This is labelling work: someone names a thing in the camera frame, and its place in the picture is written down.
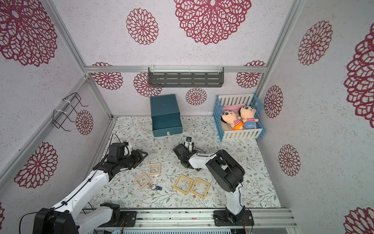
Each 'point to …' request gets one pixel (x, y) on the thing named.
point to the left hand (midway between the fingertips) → (146, 156)
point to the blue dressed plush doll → (248, 113)
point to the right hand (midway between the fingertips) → (190, 151)
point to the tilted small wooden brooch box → (142, 180)
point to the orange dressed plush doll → (230, 117)
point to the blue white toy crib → (225, 132)
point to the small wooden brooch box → (155, 168)
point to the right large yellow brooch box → (200, 187)
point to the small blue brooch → (158, 187)
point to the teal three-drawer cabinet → (165, 115)
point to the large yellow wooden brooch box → (183, 184)
